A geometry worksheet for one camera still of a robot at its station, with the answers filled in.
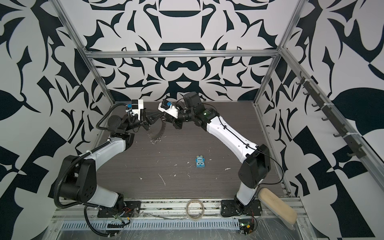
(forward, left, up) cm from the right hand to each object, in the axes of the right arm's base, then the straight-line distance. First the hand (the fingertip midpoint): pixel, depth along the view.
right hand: (162, 117), depth 71 cm
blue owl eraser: (-9, -18, -31) cm, 37 cm away
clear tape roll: (-34, -18, -31) cm, 50 cm away
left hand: (0, -2, +6) cm, 6 cm away
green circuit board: (-40, -38, -33) cm, 64 cm away
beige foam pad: (-34, -55, -29) cm, 71 cm away
